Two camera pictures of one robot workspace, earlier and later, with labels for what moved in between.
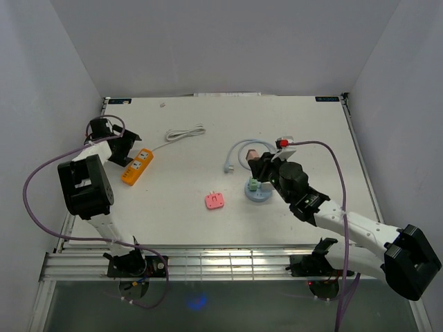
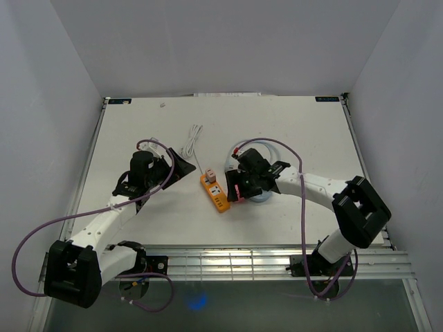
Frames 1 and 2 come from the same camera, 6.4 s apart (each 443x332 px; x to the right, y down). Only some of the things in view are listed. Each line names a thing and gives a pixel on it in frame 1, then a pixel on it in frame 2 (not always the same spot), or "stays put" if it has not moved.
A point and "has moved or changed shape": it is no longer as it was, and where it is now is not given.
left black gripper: x=127 y=140 -> x=181 y=169
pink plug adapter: x=214 y=200 -> x=239 y=199
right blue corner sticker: x=327 y=99 stays put
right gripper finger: x=270 y=171 -> x=246 y=191
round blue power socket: x=258 y=196 stays put
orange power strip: x=138 y=167 has moved or changed shape
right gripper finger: x=257 y=167 -> x=234 y=177
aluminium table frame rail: x=190 y=262 stays put
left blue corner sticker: x=125 y=101 stays put
